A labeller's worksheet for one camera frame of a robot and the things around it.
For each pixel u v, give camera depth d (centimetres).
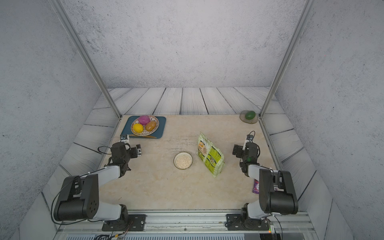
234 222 72
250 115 115
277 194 45
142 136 108
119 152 71
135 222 73
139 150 87
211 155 83
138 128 107
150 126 108
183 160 89
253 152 75
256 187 83
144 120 111
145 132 110
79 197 44
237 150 84
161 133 109
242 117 120
